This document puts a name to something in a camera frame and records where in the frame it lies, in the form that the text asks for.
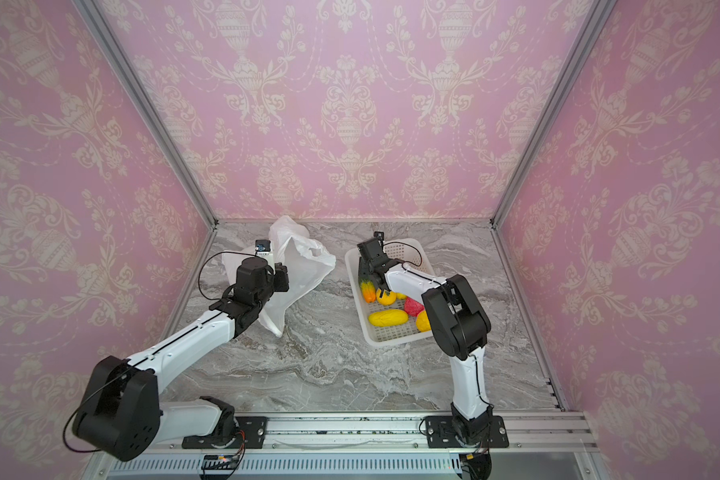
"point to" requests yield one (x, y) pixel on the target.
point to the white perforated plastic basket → (406, 251)
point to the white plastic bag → (294, 249)
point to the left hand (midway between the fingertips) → (284, 265)
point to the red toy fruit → (412, 307)
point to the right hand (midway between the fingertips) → (373, 264)
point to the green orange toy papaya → (368, 290)
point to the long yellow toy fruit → (388, 318)
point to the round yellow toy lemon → (386, 299)
